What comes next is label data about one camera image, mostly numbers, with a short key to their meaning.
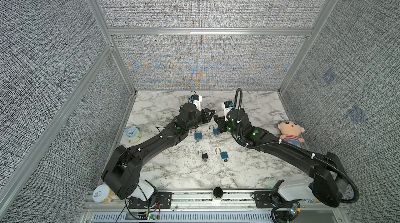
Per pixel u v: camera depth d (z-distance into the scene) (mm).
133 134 924
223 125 700
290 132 885
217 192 676
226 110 702
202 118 701
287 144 506
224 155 883
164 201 732
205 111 696
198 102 732
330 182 403
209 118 703
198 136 954
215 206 731
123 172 423
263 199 731
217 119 782
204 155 872
